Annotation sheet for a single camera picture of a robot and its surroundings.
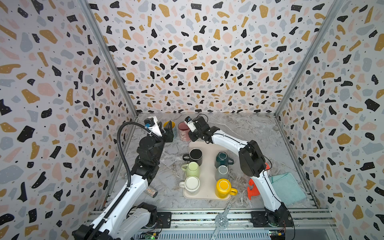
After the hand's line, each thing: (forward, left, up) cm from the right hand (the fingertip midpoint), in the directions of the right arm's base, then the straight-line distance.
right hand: (187, 128), depth 96 cm
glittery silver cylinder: (-37, +17, -8) cm, 42 cm away
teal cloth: (-33, -57, -12) cm, 67 cm away
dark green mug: (-21, -22, -2) cm, 30 cm away
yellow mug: (-37, -21, -3) cm, 42 cm away
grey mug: (-28, -21, -2) cm, 35 cm away
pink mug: (-1, +2, -1) cm, 2 cm away
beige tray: (-35, -13, -13) cm, 39 cm away
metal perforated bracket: (-49, -20, -12) cm, 55 cm away
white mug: (-34, -5, -5) cm, 34 cm away
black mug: (-17, -6, -4) cm, 19 cm away
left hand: (-14, +7, +23) cm, 28 cm away
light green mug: (-27, -5, -2) cm, 27 cm away
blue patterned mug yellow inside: (-14, +8, +20) cm, 26 cm away
